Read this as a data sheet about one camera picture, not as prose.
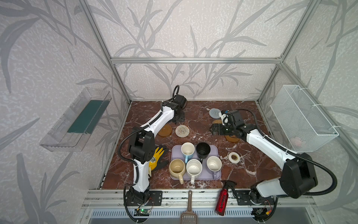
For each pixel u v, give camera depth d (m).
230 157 0.88
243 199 0.73
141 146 0.51
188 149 0.87
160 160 0.87
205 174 0.81
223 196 0.71
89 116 0.69
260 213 0.75
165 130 1.02
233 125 0.65
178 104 0.68
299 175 0.42
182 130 1.02
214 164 0.84
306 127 0.61
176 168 0.83
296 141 0.73
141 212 0.71
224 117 0.76
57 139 0.59
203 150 0.90
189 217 0.69
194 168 0.83
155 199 0.73
